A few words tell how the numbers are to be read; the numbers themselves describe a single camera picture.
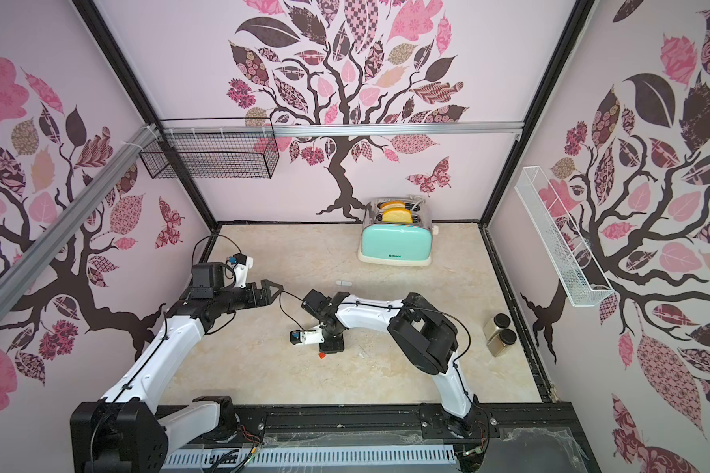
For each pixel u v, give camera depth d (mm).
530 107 878
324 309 675
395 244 991
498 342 793
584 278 644
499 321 823
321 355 851
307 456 698
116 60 746
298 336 773
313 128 935
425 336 499
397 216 970
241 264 732
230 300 693
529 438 725
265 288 727
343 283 1006
